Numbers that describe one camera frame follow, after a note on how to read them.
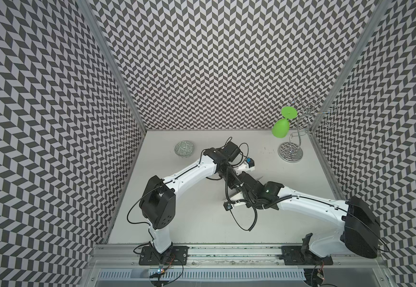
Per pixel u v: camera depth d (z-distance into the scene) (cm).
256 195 60
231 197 71
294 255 73
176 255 72
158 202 45
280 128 88
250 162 72
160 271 66
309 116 83
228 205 69
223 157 61
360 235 39
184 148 108
